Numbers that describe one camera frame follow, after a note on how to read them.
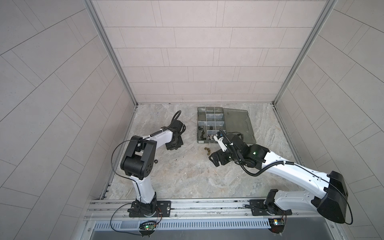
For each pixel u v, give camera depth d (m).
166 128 0.66
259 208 0.71
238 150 0.55
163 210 0.71
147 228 0.64
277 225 0.68
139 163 0.47
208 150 0.91
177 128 0.78
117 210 0.71
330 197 0.38
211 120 1.07
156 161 0.86
